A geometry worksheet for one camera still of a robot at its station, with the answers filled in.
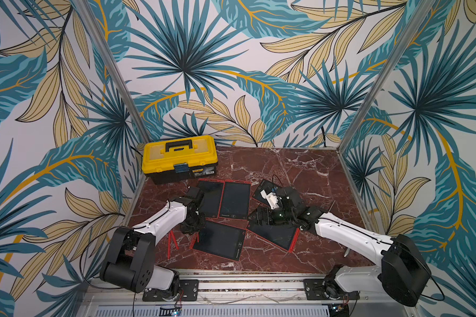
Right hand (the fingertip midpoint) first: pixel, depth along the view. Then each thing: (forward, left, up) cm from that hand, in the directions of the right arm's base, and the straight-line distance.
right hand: (253, 218), depth 79 cm
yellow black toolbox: (+27, +36, +4) cm, 46 cm away
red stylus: (-5, -18, -13) cm, 23 cm away
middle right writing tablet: (-3, -14, -13) cm, 19 cm away
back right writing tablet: (+25, -9, -14) cm, 30 cm away
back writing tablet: (+23, +19, -14) cm, 33 cm away
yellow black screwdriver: (+11, -40, -13) cm, 44 cm away
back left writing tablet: (+15, +7, -12) cm, 21 cm away
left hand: (-1, +23, -10) cm, 25 cm away
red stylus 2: (-6, +36, -12) cm, 38 cm away
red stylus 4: (-3, +25, -11) cm, 27 cm away
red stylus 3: (-3, +34, -12) cm, 36 cm away
